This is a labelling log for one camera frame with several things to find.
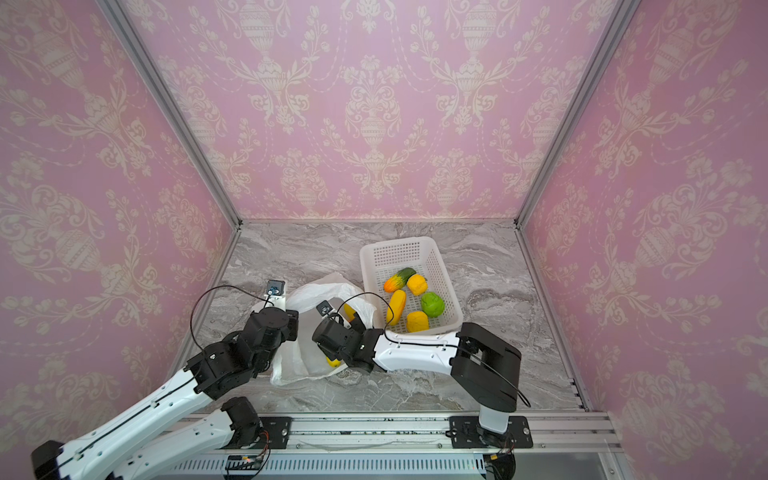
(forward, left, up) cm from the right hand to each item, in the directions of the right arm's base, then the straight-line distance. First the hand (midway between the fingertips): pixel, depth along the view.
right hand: (342, 327), depth 83 cm
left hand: (+1, +11, +12) cm, 16 cm away
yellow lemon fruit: (+16, -23, -4) cm, 28 cm away
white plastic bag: (-7, +11, -3) cm, 13 cm away
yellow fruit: (+2, -22, -3) cm, 22 cm away
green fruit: (+7, -26, -2) cm, 27 cm away
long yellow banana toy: (+10, -16, -6) cm, 20 cm away
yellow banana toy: (-1, -4, +10) cm, 11 cm away
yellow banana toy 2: (-8, +3, -6) cm, 10 cm away
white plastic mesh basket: (+27, -11, -6) cm, 30 cm away
